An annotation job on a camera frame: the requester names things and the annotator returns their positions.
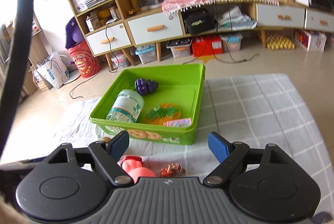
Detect black bag on shelf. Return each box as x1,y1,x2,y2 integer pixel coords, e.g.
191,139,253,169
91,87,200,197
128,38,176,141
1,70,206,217
183,9,216,35

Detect purple toy grapes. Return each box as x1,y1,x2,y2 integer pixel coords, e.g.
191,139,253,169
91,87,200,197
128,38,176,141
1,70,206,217
135,78,158,95

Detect green plastic storage box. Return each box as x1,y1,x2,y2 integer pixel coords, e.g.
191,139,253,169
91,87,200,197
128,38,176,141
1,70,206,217
89,63,205,145

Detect red box under cabinet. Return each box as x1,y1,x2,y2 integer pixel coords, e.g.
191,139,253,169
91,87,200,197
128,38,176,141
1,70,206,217
191,35,223,57

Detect black cable loop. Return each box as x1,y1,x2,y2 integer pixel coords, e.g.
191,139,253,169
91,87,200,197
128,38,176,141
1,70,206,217
0,0,35,154

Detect pink pig toy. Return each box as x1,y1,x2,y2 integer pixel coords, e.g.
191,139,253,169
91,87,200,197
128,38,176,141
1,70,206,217
118,155,156,183

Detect grey checked table cloth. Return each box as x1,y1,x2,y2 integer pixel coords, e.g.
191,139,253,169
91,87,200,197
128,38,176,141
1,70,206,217
1,74,333,213

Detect yellow egg crate foam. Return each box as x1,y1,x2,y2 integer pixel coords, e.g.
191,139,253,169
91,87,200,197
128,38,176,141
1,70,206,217
258,32,295,51

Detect white paper shopping bag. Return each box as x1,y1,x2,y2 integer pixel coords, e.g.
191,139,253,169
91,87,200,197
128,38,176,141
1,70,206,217
37,52,70,89

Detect red cartoon bucket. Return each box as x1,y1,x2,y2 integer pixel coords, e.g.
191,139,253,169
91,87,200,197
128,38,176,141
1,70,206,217
67,41,101,78

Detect wooden tv cabinet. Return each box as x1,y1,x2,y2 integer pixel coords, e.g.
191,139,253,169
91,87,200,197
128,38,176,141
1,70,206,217
68,0,333,57

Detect blue lid storage bin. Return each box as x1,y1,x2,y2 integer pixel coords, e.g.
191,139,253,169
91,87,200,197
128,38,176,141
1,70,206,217
135,44,157,65

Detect orange green pumpkin toy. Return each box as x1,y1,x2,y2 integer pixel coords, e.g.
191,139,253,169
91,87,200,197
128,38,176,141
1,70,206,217
145,103,181,126

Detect pink card pack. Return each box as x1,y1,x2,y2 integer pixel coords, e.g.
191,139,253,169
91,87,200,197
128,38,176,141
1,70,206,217
163,118,192,128

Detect clear cotton swab jar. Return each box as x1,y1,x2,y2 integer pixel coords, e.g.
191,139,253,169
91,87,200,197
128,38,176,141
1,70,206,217
106,89,144,123

